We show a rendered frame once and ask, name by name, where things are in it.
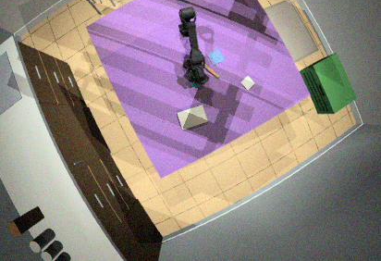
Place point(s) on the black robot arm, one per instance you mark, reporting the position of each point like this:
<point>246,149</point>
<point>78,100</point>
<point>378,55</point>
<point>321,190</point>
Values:
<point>197,58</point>

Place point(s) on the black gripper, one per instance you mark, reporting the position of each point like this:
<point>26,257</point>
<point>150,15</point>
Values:
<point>188,64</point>

